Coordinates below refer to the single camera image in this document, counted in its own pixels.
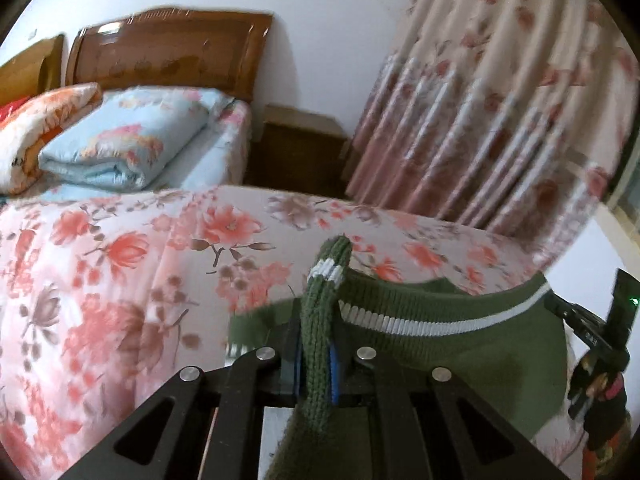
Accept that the green knitted sweater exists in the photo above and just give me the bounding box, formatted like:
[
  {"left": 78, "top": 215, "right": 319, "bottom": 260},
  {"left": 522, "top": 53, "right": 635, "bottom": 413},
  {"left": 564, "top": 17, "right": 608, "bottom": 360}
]
[{"left": 227, "top": 234, "right": 568, "bottom": 480}]

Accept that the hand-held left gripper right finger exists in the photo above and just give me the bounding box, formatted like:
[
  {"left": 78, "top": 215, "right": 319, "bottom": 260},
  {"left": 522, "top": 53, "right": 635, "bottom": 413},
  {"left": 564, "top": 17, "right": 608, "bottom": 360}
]
[{"left": 329, "top": 339, "right": 569, "bottom": 480}]

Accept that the pink floral curtain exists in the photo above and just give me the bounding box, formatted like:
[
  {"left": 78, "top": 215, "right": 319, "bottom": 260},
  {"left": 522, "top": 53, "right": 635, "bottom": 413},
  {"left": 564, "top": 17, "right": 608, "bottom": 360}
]
[{"left": 345, "top": 0, "right": 636, "bottom": 271}]

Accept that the folded light blue quilt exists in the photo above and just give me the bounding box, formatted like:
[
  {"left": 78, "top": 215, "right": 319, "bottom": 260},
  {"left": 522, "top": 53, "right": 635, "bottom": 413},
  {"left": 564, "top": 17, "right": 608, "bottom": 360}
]
[{"left": 37, "top": 86, "right": 236, "bottom": 192}]

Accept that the wooden nightstand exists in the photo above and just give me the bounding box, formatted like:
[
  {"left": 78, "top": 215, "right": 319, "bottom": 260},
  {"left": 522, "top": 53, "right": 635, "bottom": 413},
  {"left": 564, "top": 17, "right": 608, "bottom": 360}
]
[{"left": 245, "top": 104, "right": 351, "bottom": 198}]

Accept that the large carved wooden headboard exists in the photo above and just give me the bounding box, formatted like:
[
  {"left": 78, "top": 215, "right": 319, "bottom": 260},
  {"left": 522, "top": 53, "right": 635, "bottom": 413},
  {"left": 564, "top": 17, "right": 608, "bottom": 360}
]
[{"left": 65, "top": 8, "right": 273, "bottom": 103}]

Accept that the red patterned blanket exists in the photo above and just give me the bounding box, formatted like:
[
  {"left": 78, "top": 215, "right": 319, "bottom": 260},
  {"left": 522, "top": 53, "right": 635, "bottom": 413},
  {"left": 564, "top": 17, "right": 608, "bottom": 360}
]
[{"left": 0, "top": 99, "right": 31, "bottom": 123}]

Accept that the small plain wooden headboard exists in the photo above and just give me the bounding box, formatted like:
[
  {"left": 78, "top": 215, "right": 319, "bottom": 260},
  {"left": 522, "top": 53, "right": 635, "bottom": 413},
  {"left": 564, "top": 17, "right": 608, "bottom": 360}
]
[{"left": 0, "top": 34, "right": 66, "bottom": 106}]

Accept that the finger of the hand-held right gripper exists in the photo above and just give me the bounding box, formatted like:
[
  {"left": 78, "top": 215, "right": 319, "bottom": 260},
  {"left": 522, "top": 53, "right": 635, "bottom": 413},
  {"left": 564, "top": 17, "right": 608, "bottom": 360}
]
[{"left": 544, "top": 291, "right": 617, "bottom": 357}]

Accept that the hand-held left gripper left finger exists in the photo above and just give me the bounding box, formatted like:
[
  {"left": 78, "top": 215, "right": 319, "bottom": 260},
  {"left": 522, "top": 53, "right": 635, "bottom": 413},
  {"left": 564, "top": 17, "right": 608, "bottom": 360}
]
[{"left": 65, "top": 319, "right": 304, "bottom": 480}]

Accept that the folded orange floral blanket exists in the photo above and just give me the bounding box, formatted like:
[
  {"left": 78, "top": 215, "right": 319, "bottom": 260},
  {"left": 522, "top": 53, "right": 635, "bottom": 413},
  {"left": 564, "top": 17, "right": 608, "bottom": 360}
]
[{"left": 0, "top": 82, "right": 103, "bottom": 196}]

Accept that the pink floral quilt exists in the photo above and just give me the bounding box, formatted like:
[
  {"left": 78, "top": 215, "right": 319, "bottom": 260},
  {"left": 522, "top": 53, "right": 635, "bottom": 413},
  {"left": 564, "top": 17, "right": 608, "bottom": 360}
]
[{"left": 0, "top": 185, "right": 591, "bottom": 480}]

